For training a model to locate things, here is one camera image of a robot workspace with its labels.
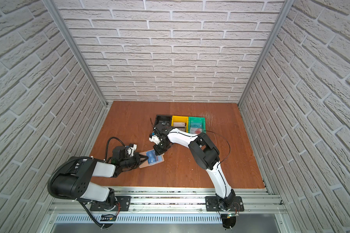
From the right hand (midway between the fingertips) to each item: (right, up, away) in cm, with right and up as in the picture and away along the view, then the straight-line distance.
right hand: (160, 153), depth 92 cm
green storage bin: (+26, +22, +10) cm, 35 cm away
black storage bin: (0, +20, +14) cm, 24 cm away
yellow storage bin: (+13, +22, +10) cm, 28 cm away
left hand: (-6, -1, -4) cm, 7 cm away
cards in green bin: (+25, +16, +11) cm, 31 cm away
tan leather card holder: (+1, -3, -3) cm, 4 cm away
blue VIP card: (-5, -2, -3) cm, 6 cm away
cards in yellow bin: (+13, +17, +11) cm, 24 cm away
